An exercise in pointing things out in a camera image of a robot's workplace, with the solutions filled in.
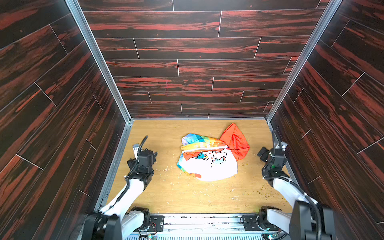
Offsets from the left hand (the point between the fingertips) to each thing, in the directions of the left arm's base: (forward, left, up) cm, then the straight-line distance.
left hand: (141, 155), depth 85 cm
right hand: (+3, -78, +1) cm, 78 cm away
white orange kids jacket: (0, -41, -5) cm, 41 cm away
